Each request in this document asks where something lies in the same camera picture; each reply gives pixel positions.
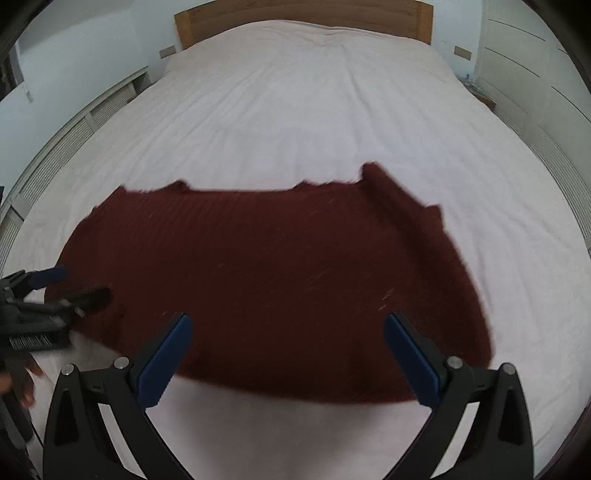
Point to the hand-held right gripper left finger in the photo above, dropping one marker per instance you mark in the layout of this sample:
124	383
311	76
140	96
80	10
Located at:
164	357

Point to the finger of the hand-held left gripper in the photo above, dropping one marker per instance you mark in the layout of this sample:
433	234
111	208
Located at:
48	275
87	297

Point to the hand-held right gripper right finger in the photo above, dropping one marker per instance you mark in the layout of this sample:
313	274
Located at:
411	357

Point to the dark red knit sweater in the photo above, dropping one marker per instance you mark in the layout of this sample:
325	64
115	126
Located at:
277	286

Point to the person's left hand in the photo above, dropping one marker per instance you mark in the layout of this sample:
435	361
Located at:
21	378

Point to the white louvered low cabinet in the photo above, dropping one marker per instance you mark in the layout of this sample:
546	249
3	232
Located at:
64	138

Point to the wooden nightstand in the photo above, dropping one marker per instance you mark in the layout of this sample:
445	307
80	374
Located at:
485	100

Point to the bed with white sheet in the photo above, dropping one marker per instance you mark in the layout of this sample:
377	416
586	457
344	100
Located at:
300	106

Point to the wooden headboard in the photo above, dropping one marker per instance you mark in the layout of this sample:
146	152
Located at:
221	14

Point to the white wardrobe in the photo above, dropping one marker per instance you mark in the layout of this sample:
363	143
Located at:
545	69

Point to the beige wall switch plate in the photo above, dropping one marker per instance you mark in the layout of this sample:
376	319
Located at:
167	51
462	52

